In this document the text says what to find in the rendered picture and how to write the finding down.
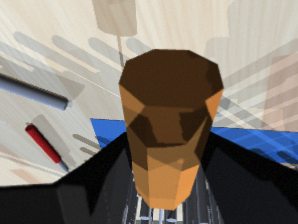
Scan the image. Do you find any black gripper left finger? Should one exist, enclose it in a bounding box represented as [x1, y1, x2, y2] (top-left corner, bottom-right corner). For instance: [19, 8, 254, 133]
[0, 132, 132, 224]

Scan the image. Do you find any orange-brown tool handle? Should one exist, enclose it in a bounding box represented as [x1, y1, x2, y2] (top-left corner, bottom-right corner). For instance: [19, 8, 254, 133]
[118, 49, 224, 224]

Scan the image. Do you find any red-handled screwdriver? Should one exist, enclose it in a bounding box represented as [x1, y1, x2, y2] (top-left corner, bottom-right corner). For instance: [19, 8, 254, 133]
[25, 125, 69, 172]

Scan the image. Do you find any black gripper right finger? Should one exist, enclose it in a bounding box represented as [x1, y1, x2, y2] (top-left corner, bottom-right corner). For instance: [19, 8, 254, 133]
[201, 131, 298, 224]

